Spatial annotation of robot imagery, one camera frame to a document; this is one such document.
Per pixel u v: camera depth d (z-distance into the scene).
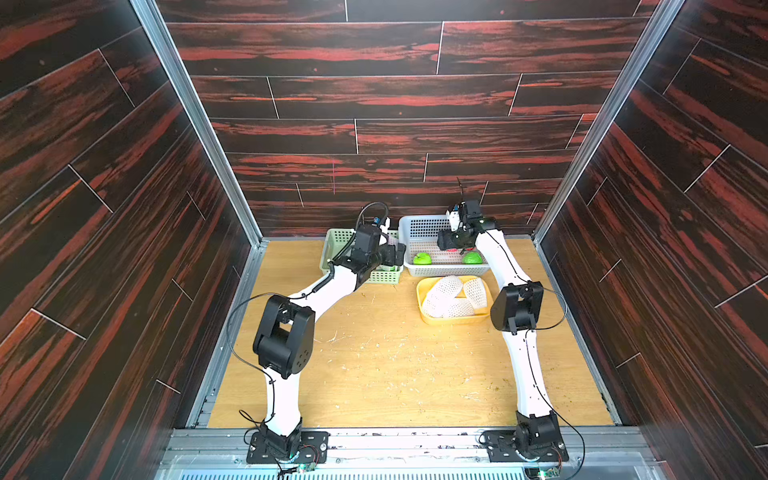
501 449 0.73
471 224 0.80
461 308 0.94
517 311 0.66
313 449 0.73
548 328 0.62
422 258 1.07
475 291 0.96
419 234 1.19
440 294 0.93
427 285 0.99
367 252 0.72
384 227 0.82
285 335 0.54
